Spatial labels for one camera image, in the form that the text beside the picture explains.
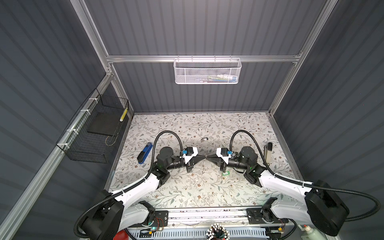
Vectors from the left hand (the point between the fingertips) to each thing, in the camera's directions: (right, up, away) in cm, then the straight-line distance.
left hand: (205, 156), depth 72 cm
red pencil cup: (-40, -37, -2) cm, 54 cm away
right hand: (+2, -1, +1) cm, 3 cm away
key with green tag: (+14, -14, +17) cm, 26 cm away
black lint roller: (+42, -1, +22) cm, 47 cm away
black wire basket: (-57, +9, 0) cm, 57 cm away
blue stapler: (-37, -3, +19) cm, 41 cm away
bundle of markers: (+3, -26, -15) cm, 30 cm away
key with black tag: (+2, +6, +33) cm, 34 cm away
